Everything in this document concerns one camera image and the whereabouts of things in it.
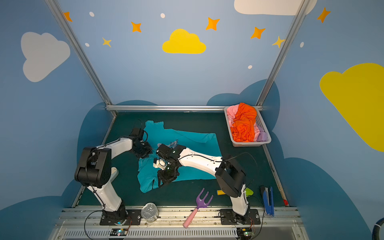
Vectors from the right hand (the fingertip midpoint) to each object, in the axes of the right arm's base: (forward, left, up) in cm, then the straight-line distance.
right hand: (162, 184), depth 75 cm
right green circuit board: (-17, -42, -11) cm, 47 cm away
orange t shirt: (+41, -48, -2) cm, 63 cm away
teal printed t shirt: (+32, -21, -9) cm, 40 cm away
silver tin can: (-12, +5, -5) cm, 14 cm away
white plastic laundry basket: (+44, -62, -3) cm, 76 cm away
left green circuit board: (-20, +19, -10) cm, 30 cm away
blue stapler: (-1, -57, -10) cm, 58 cm away
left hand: (+23, +12, -9) cm, 27 cm away
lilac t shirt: (+34, -59, -1) cm, 68 cm away
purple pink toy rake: (-6, -20, -10) cm, 23 cm away
